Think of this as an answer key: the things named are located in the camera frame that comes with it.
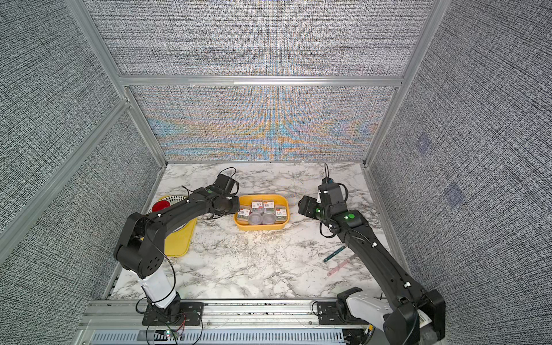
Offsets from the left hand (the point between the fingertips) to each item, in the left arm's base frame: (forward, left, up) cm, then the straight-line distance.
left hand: (240, 205), depth 93 cm
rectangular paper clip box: (-3, -1, -2) cm, 4 cm away
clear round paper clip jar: (-4, -6, -4) cm, 9 cm away
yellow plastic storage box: (-8, -2, -5) cm, 10 cm away
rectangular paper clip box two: (+1, -7, -2) cm, 7 cm away
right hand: (-7, -27, +13) cm, 31 cm away
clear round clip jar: (-4, -12, -5) cm, 14 cm away
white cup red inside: (+2, +35, 0) cm, 35 cm away
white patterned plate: (+8, +33, -5) cm, 34 cm away
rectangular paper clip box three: (+1, -12, -2) cm, 12 cm away
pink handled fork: (-26, -37, -8) cm, 46 cm away
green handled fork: (-20, -38, -8) cm, 44 cm away
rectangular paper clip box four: (-4, -17, -3) cm, 18 cm away
